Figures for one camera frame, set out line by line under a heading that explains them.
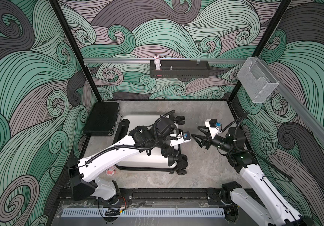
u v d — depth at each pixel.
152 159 0.70
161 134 0.49
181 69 0.97
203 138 0.63
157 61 0.88
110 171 0.79
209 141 0.62
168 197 0.74
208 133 0.63
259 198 0.47
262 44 0.85
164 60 0.93
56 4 0.70
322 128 0.55
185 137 0.55
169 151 0.58
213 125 0.60
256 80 0.80
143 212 0.70
